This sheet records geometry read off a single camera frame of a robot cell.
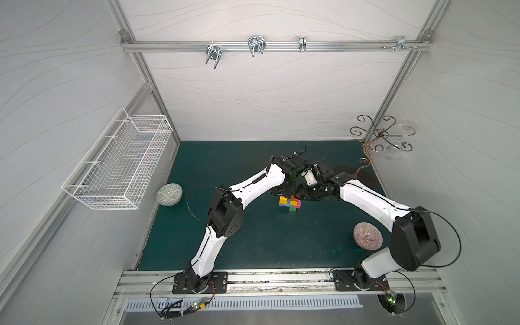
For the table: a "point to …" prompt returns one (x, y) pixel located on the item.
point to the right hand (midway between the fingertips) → (300, 197)
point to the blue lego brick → (288, 204)
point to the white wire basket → (115, 173)
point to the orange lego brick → (292, 198)
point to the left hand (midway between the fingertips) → (287, 195)
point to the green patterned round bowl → (169, 194)
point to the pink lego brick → (298, 204)
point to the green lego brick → (293, 209)
